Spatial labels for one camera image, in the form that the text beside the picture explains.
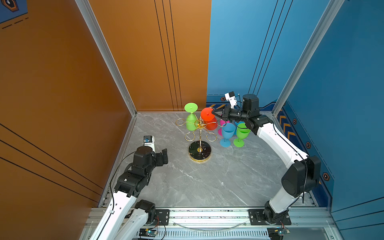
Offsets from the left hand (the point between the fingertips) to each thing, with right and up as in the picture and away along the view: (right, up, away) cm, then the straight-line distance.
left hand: (158, 148), depth 74 cm
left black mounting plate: (+2, -34, -2) cm, 34 cm away
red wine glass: (+26, +14, -1) cm, 29 cm away
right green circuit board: (+57, -40, -4) cm, 70 cm away
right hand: (+27, +18, 0) cm, 32 cm away
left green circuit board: (-4, -40, -4) cm, 40 cm away
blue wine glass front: (+38, +8, +15) cm, 42 cm away
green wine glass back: (+16, +14, +12) cm, 25 cm away
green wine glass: (+46, +7, +13) cm, 49 cm away
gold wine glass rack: (+21, -5, +22) cm, 31 cm away
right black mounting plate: (+49, -34, -2) cm, 60 cm away
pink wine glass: (+32, +13, -1) cm, 34 cm away
